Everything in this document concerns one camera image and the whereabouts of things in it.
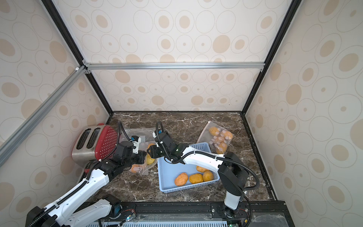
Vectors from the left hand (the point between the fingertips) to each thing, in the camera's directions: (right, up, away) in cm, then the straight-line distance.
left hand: (150, 152), depth 80 cm
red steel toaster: (-31, +5, -2) cm, 32 cm away
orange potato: (+32, -12, -2) cm, 35 cm away
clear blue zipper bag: (-10, +9, +26) cm, 29 cm away
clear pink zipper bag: (+42, +7, +17) cm, 46 cm away
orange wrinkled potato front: (+18, -15, 0) cm, 23 cm away
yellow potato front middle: (+26, -15, 0) cm, 30 cm away
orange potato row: (-6, -5, -10) cm, 13 cm away
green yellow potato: (-2, -6, +5) cm, 8 cm away
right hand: (+3, +2, +1) cm, 4 cm away
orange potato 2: (+30, -11, +5) cm, 32 cm away
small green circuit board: (-9, -31, -9) cm, 34 cm away
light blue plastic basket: (+9, -14, +8) cm, 18 cm away
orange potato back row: (0, +4, 0) cm, 4 cm away
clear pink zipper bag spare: (-5, -10, +1) cm, 11 cm away
